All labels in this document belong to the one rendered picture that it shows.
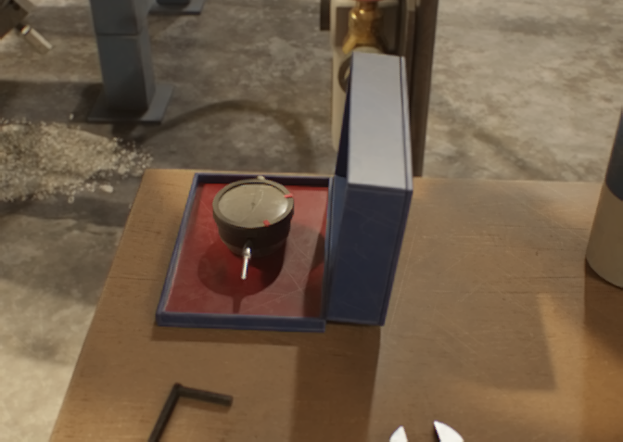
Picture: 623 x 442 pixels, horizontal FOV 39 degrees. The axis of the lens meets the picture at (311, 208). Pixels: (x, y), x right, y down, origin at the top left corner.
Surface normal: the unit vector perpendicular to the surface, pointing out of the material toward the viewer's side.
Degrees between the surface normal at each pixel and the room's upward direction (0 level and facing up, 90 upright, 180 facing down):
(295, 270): 0
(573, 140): 0
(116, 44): 90
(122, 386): 0
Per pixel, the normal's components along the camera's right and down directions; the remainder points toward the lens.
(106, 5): -0.05, 0.61
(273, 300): 0.00, -0.79
